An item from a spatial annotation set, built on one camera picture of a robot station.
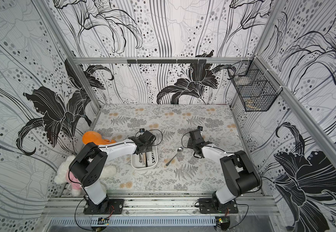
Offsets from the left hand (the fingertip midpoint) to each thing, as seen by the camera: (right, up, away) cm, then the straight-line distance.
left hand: (147, 148), depth 95 cm
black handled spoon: (0, -6, -7) cm, 9 cm away
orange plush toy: (-34, +8, -3) cm, 35 cm away
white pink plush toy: (-41, -10, -19) cm, 46 cm away
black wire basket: (+69, +39, -7) cm, 80 cm away
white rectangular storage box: (-4, -7, -6) cm, 10 cm away
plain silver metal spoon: (+22, 0, -2) cm, 22 cm away
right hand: (+32, +6, +1) cm, 32 cm away
